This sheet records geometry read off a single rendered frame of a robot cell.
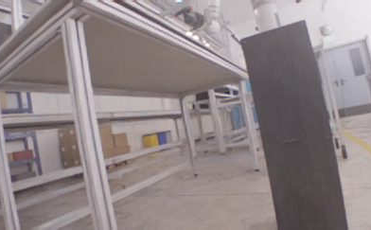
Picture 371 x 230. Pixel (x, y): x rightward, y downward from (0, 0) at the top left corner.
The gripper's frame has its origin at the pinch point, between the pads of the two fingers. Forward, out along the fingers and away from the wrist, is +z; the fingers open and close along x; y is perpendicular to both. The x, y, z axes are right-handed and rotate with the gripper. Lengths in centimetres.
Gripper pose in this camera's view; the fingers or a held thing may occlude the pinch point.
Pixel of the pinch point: (184, 9)
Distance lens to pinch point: 111.6
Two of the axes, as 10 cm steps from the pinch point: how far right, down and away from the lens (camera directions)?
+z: -5.2, 1.3, -8.4
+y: -8.2, 1.8, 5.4
